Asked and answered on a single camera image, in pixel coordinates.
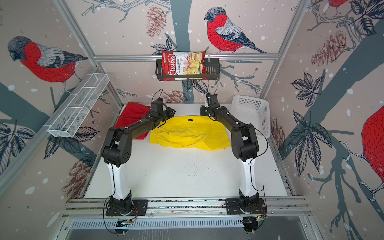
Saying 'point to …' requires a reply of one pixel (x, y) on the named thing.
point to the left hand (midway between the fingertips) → (175, 110)
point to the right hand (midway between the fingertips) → (200, 112)
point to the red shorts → (133, 113)
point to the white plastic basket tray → (252, 110)
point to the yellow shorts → (191, 131)
